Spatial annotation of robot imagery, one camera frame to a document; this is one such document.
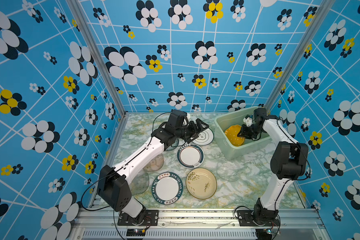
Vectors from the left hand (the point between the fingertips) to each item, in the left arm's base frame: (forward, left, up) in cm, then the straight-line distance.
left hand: (206, 130), depth 73 cm
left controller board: (-39, +35, -32) cm, 61 cm away
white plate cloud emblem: (+16, -4, -29) cm, 33 cm away
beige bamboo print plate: (-17, +1, -28) cm, 32 cm away
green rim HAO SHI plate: (-19, +21, -29) cm, 40 cm away
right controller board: (-40, -27, -29) cm, 56 cm away
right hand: (+11, -25, -19) cm, 34 cm away
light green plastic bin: (-2, -16, -18) cm, 24 cm away
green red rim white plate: (+1, +7, -29) cm, 30 cm away
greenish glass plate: (-16, +37, -31) cm, 51 cm away
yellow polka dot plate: (+15, -21, -23) cm, 34 cm away
